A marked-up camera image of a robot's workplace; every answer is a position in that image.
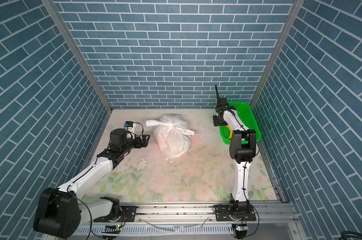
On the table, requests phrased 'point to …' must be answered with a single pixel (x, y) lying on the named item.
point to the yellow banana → (230, 132)
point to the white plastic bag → (172, 135)
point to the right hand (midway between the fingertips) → (218, 120)
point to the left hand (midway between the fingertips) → (143, 135)
